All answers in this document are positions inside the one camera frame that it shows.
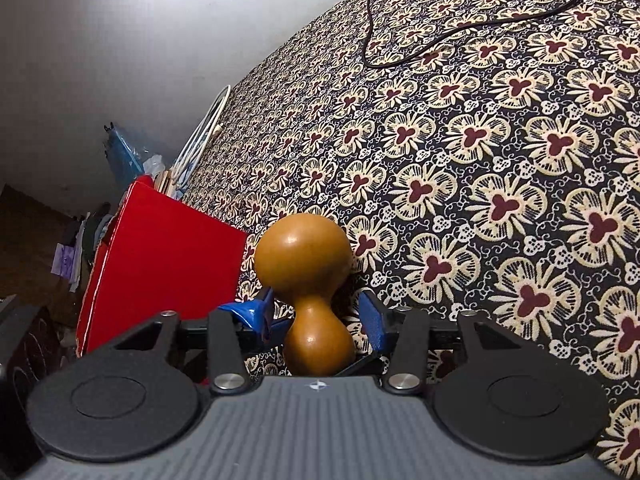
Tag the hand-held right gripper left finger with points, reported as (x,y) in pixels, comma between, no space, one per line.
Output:
(247,312)

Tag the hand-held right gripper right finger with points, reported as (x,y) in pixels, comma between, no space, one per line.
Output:
(372,317)

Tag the brown wooden gourd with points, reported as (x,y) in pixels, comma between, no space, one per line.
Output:
(300,260)

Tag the red cardboard box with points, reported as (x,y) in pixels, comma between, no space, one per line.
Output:
(165,260)

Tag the purple and white packet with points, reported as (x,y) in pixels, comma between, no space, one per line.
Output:
(66,262)

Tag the blue package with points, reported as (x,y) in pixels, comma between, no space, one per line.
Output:
(125,155)

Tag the floral patterned tablecloth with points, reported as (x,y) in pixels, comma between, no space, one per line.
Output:
(500,160)

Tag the black speaker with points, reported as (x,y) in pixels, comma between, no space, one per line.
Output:
(25,360)

